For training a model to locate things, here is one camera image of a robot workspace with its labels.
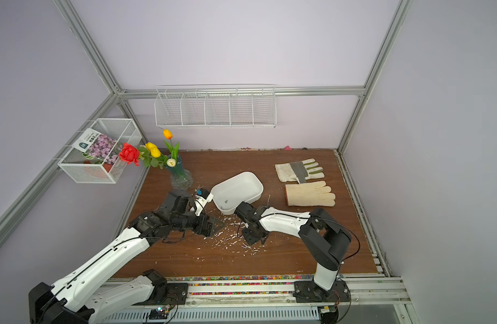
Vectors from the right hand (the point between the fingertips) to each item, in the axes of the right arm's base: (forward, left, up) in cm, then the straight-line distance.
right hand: (252, 235), depth 88 cm
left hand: (-1, +13, +17) cm, 22 cm away
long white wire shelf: (+54, +18, +30) cm, 64 cm away
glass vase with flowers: (+23, +41, +29) cm, 55 cm away
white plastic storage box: (+25, +4, 0) cm, 26 cm away
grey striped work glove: (+36, -26, 0) cm, 44 cm away
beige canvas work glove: (+20, -31, +1) cm, 37 cm away
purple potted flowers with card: (+20, +56, +35) cm, 69 cm away
